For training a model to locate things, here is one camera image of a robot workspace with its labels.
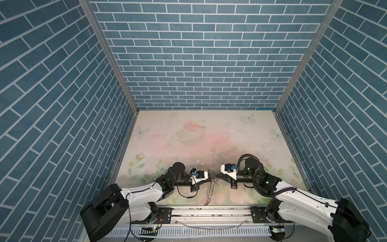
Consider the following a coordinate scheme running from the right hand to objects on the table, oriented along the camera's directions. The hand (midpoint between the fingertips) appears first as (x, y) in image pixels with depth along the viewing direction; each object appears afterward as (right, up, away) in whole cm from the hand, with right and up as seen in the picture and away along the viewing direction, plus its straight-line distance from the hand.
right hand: (215, 173), depth 73 cm
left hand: (-3, -4, +1) cm, 5 cm away
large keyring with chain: (-1, -2, -1) cm, 3 cm away
